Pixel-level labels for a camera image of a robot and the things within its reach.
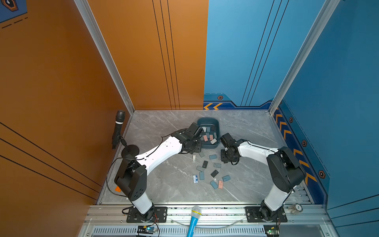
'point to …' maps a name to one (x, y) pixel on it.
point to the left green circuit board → (146, 229)
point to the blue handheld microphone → (196, 212)
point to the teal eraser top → (212, 156)
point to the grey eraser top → (201, 154)
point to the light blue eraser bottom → (213, 184)
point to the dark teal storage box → (208, 122)
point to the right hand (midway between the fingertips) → (224, 158)
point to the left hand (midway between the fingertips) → (199, 145)
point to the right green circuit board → (272, 230)
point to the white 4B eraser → (205, 129)
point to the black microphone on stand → (117, 138)
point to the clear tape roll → (295, 208)
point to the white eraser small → (194, 158)
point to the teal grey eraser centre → (217, 165)
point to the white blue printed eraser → (195, 177)
